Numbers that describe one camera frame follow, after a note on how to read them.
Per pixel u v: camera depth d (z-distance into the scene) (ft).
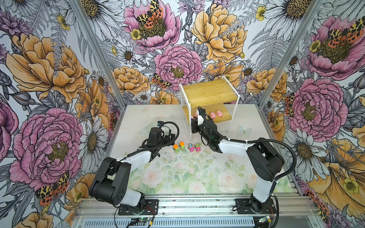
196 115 2.62
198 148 3.09
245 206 2.44
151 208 2.40
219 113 3.03
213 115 3.00
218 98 2.62
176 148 3.09
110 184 1.43
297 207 2.51
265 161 1.60
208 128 2.24
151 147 2.15
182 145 3.16
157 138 2.35
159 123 2.66
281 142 1.54
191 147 3.09
